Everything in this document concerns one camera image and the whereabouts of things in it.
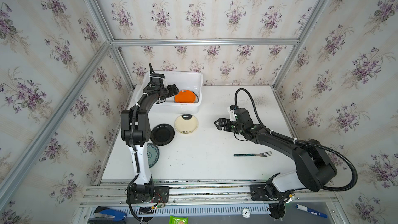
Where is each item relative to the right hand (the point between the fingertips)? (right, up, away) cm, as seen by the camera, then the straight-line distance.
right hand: (218, 124), depth 87 cm
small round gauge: (+10, -37, -18) cm, 43 cm away
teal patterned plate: (-37, -17, -1) cm, 41 cm away
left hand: (-28, +21, +13) cm, 37 cm away
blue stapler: (-54, -36, -19) cm, 68 cm away
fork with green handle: (+26, -17, -1) cm, 31 cm away
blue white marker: (+36, -35, -18) cm, 54 cm away
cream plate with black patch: (-20, -2, +12) cm, 23 cm away
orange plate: (-20, +16, +21) cm, 33 cm away
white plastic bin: (-22, +29, +28) cm, 46 cm away
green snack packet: (-22, -39, -21) cm, 49 cm away
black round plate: (-34, -7, +5) cm, 35 cm away
